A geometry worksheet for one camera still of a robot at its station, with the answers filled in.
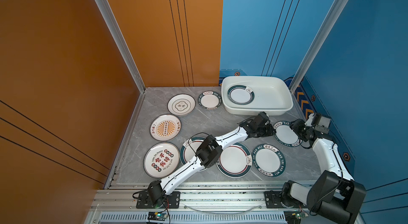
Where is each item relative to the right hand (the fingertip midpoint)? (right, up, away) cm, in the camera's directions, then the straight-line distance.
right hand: (291, 124), depth 85 cm
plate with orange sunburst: (-72, -4, +14) cm, 74 cm away
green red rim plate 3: (-22, +17, +28) cm, 39 cm away
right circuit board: (-6, -40, -14) cm, 43 cm away
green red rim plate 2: (-31, -20, -1) cm, 37 cm away
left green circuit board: (-68, -40, -14) cm, 80 cm away
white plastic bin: (+2, +17, +31) cm, 35 cm away
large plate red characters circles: (-71, -20, +1) cm, 74 cm away
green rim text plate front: (-12, -20, 0) cm, 24 cm away
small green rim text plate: (-44, +13, +28) cm, 54 cm away
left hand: (-4, -6, +9) cm, 11 cm away
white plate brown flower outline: (-64, +10, +24) cm, 69 cm away
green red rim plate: (-56, -15, +4) cm, 58 cm away
